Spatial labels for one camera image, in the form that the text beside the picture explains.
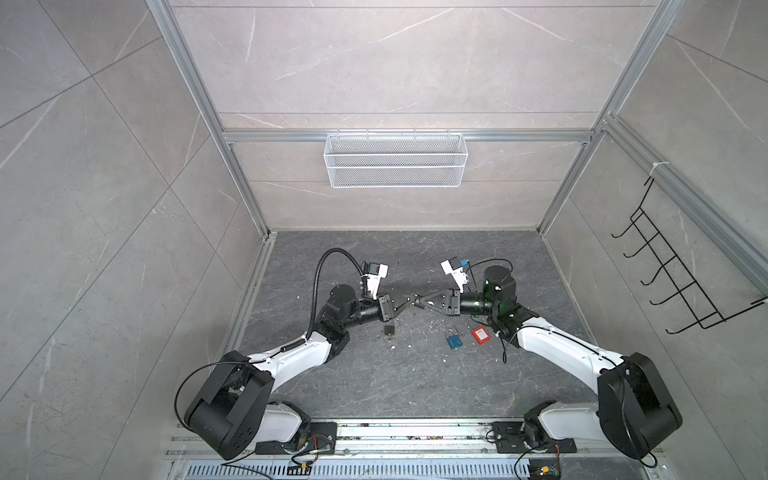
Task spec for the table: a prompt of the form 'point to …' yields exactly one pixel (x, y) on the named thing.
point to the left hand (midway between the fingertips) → (416, 298)
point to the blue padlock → (454, 340)
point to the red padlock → (481, 335)
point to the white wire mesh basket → (360, 161)
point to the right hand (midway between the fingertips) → (421, 302)
